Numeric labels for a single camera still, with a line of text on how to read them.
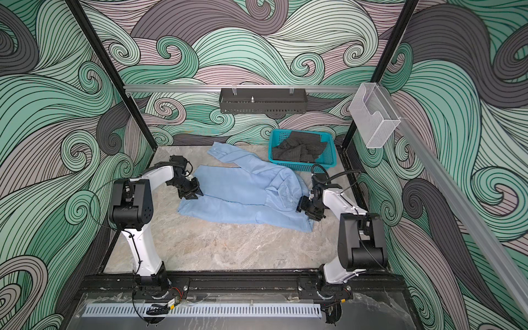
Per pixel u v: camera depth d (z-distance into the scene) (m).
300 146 1.07
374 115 0.79
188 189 0.88
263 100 0.95
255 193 0.98
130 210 0.53
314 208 0.76
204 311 0.70
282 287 0.74
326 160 1.16
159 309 0.72
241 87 0.92
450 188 0.55
